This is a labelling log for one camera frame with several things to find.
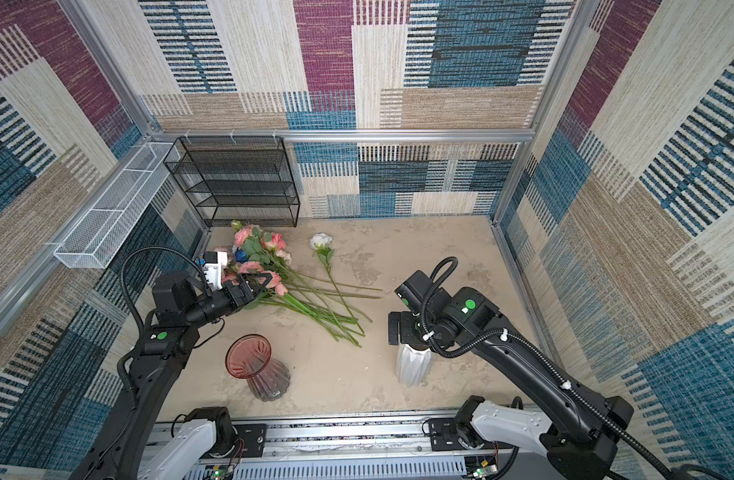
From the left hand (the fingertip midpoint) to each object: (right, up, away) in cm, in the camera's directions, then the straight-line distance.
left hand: (264, 278), depth 72 cm
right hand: (+34, -14, -3) cm, 37 cm away
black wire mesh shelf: (-23, +32, +39) cm, 55 cm away
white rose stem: (+8, +9, +36) cm, 38 cm away
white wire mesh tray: (-39, +9, -2) cm, 40 cm away
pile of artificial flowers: (+9, -10, +25) cm, 28 cm away
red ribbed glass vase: (-4, -19, +1) cm, 20 cm away
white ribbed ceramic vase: (+35, -20, -3) cm, 40 cm away
